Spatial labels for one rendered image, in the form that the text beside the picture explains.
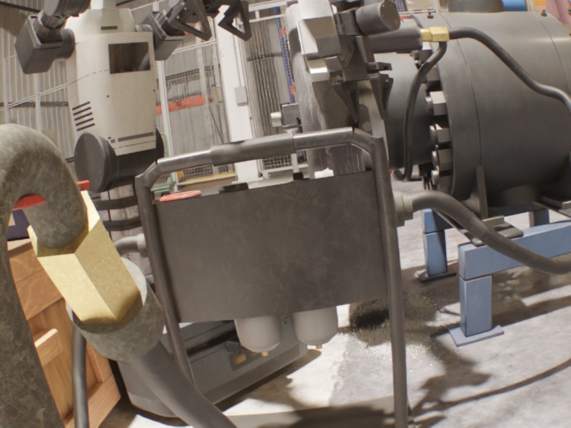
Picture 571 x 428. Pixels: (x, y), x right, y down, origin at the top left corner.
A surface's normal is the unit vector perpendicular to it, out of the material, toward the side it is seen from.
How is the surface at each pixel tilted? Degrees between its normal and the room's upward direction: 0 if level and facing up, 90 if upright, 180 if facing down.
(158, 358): 108
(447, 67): 72
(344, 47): 90
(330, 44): 90
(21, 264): 90
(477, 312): 90
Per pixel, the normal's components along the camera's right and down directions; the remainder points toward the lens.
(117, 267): 0.87, 0.22
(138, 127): 0.80, -0.07
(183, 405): 0.54, 0.55
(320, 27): -0.13, -0.29
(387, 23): 0.65, -0.04
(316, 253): -0.07, 0.10
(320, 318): 0.22, 0.05
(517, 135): -0.01, 0.45
